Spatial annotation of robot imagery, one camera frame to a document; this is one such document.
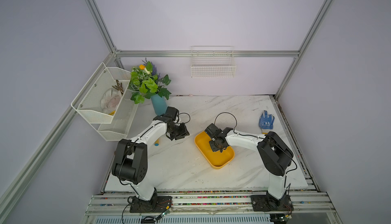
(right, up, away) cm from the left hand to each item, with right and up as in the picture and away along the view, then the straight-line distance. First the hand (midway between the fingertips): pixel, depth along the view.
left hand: (188, 134), depth 90 cm
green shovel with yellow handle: (-20, -6, +3) cm, 21 cm away
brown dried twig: (-37, +27, -8) cm, 47 cm away
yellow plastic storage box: (+17, -14, -4) cm, 22 cm away
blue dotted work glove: (+54, +5, +14) cm, 56 cm away
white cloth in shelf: (-40, +19, -11) cm, 46 cm away
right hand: (+18, -9, +5) cm, 21 cm away
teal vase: (-21, +19, +14) cm, 32 cm away
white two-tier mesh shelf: (-44, +5, +1) cm, 44 cm away
